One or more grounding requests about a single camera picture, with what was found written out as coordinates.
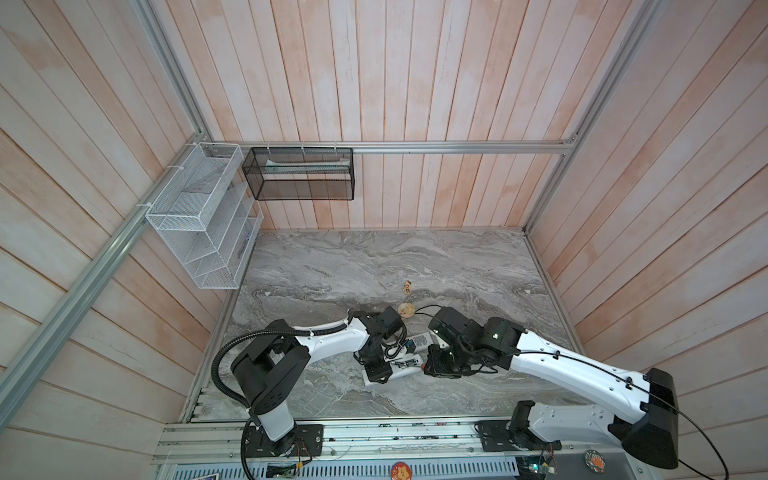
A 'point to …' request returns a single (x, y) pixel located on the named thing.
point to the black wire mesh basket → (300, 173)
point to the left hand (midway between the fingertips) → (377, 376)
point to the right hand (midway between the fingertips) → (424, 371)
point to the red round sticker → (401, 471)
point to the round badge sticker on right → (595, 461)
